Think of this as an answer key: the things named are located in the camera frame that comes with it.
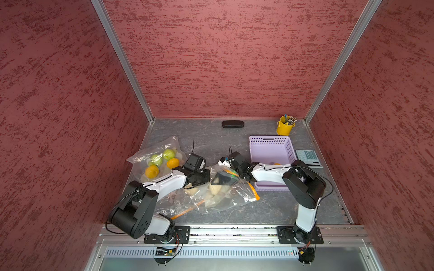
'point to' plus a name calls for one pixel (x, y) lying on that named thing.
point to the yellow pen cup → (282, 129)
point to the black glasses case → (233, 124)
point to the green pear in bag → (168, 154)
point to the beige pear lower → (215, 189)
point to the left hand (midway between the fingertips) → (210, 182)
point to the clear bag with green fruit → (146, 173)
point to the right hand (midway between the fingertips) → (216, 186)
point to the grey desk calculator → (309, 157)
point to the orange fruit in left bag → (172, 163)
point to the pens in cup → (290, 120)
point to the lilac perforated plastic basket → (272, 149)
